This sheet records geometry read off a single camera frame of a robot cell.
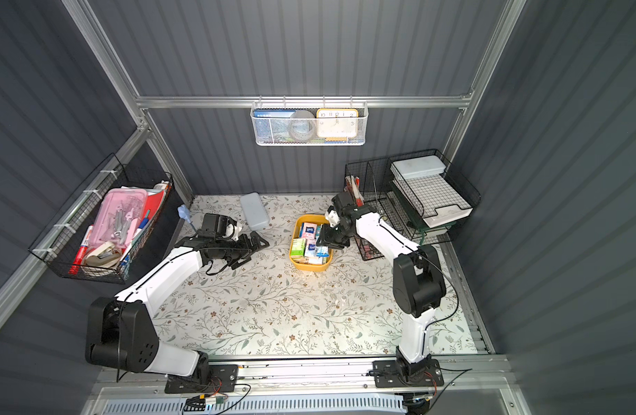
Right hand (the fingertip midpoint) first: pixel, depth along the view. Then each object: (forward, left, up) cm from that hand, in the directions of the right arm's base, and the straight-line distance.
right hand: (327, 241), depth 89 cm
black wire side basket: (-18, +64, +24) cm, 70 cm away
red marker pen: (-21, +62, +19) cm, 68 cm away
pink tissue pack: (+8, +7, -4) cm, 11 cm away
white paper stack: (+24, -36, +7) cm, 44 cm away
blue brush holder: (+3, +47, +11) cm, 48 cm away
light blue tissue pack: (-4, +1, 0) cm, 4 cm away
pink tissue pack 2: (-3, +5, -7) cm, 10 cm away
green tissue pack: (0, +11, -5) cm, 12 cm away
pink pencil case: (-6, +59, +19) cm, 62 cm away
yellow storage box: (-3, +8, -5) cm, 10 cm away
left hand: (-5, +22, +1) cm, 23 cm away
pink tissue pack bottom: (-2, +6, -3) cm, 7 cm away
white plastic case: (+25, +33, -12) cm, 43 cm away
